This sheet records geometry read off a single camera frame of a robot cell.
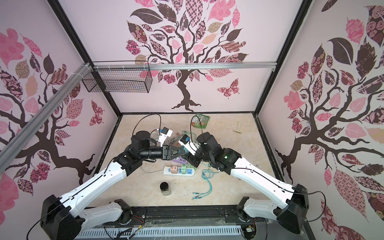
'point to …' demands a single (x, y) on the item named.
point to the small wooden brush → (238, 128)
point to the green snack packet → (200, 120)
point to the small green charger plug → (183, 169)
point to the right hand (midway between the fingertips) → (185, 150)
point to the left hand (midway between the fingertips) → (183, 155)
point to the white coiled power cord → (154, 135)
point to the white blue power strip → (189, 172)
